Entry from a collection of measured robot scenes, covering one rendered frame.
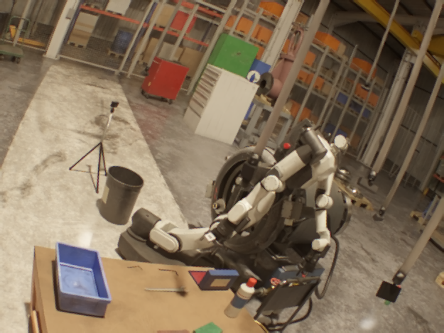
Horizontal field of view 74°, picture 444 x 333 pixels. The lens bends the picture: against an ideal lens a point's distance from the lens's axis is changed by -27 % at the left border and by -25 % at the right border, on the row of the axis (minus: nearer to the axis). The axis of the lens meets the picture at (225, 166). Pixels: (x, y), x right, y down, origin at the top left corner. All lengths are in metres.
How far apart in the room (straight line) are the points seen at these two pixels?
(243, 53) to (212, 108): 3.79
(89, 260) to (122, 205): 1.32
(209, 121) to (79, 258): 5.15
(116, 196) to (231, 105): 4.05
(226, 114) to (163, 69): 1.86
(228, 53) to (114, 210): 7.40
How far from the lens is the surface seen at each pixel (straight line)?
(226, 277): 1.75
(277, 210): 2.39
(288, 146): 2.03
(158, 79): 7.64
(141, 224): 2.45
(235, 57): 9.82
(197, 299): 1.69
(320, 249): 2.23
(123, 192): 2.73
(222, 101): 6.38
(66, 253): 1.51
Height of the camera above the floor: 1.47
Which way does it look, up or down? 16 degrees down
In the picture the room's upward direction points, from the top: 25 degrees clockwise
